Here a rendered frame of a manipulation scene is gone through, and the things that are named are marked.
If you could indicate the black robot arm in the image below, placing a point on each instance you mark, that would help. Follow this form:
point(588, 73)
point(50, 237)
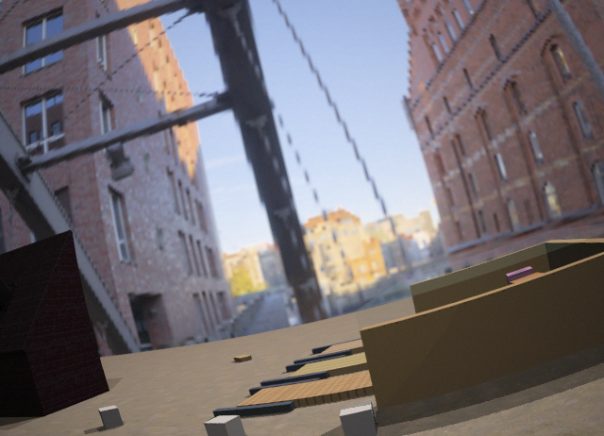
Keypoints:
point(6, 292)

